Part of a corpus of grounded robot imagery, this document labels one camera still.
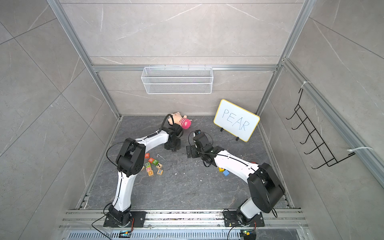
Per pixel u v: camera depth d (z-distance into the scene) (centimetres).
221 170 90
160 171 89
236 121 101
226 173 88
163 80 101
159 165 91
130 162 56
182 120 108
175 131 83
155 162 92
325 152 63
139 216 74
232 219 73
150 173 88
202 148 65
